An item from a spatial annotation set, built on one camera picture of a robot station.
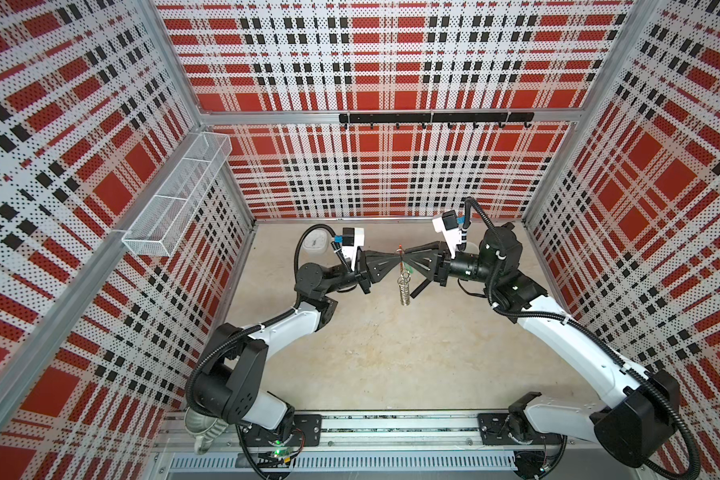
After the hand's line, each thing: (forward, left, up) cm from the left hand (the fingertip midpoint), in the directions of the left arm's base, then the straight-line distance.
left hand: (402, 262), depth 66 cm
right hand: (0, -1, +2) cm, 2 cm away
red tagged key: (+5, 0, -1) cm, 5 cm away
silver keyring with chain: (-4, 0, -3) cm, 5 cm away
